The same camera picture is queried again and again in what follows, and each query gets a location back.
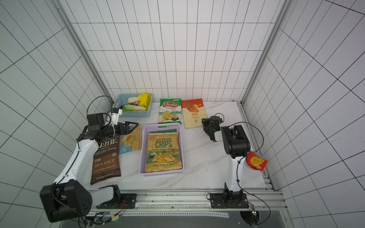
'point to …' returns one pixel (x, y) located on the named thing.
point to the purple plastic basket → (145, 129)
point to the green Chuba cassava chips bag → (170, 111)
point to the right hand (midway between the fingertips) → (196, 118)
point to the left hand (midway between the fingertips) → (132, 127)
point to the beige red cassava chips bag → (194, 112)
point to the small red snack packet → (253, 160)
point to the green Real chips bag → (168, 130)
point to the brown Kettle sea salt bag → (106, 163)
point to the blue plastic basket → (121, 99)
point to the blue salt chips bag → (131, 142)
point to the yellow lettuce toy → (145, 99)
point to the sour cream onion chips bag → (164, 152)
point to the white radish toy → (132, 99)
